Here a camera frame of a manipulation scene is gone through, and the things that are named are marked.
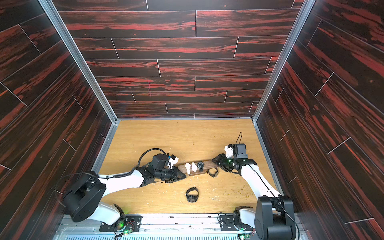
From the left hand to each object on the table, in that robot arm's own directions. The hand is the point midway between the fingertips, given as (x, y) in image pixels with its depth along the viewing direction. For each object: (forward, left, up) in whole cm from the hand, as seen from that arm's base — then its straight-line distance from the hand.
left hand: (186, 178), depth 80 cm
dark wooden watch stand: (+6, -6, 0) cm, 8 cm away
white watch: (+7, 0, 0) cm, 7 cm away
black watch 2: (-6, -3, -9) cm, 11 cm away
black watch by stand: (+5, -16, -7) cm, 18 cm away
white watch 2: (+7, -4, 0) cm, 8 cm away
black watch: (+8, -8, 0) cm, 11 cm away
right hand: (+11, -18, 0) cm, 21 cm away
